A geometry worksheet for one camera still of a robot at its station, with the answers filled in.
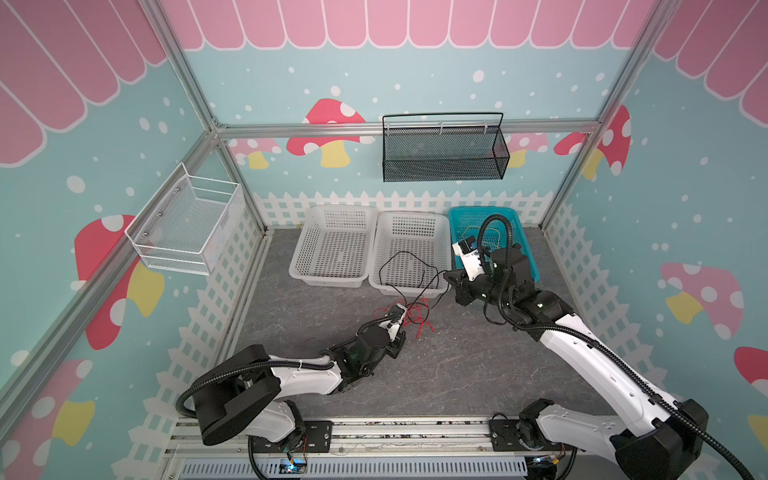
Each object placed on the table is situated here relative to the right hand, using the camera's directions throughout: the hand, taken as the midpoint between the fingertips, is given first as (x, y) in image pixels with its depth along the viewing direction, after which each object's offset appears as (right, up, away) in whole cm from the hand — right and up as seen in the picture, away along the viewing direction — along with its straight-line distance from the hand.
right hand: (447, 273), depth 74 cm
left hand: (-12, -16, +11) cm, 22 cm away
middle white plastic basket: (-1, +13, +42) cm, 44 cm away
